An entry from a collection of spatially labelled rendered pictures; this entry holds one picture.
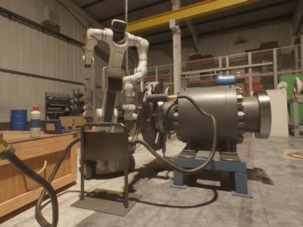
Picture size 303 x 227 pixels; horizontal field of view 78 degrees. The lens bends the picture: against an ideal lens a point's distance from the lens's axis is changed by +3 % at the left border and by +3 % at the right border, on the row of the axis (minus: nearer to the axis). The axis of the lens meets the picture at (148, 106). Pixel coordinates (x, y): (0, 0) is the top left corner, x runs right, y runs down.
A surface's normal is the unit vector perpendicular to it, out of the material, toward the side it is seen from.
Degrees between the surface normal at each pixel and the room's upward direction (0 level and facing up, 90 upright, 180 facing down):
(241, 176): 90
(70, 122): 90
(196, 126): 110
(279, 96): 90
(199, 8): 90
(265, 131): 128
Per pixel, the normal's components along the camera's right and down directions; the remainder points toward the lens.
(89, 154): -0.35, -0.03
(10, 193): 0.94, -0.03
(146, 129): -0.34, 0.30
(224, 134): -0.27, 0.58
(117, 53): 0.37, 0.56
